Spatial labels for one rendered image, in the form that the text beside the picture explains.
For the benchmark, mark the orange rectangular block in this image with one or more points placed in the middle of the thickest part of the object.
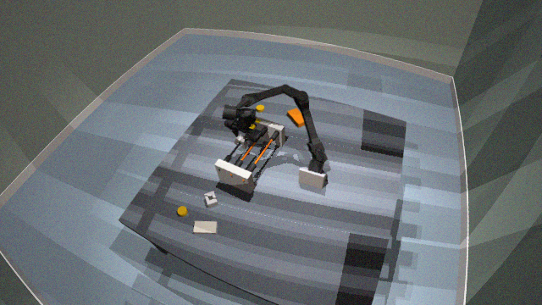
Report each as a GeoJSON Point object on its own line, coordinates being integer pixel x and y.
{"type": "Point", "coordinates": [295, 115]}

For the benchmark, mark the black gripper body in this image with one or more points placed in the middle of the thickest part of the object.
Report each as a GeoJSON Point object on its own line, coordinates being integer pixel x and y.
{"type": "Point", "coordinates": [254, 135]}

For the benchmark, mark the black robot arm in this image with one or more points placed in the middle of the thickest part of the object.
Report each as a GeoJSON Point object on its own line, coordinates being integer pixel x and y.
{"type": "Point", "coordinates": [302, 102]}

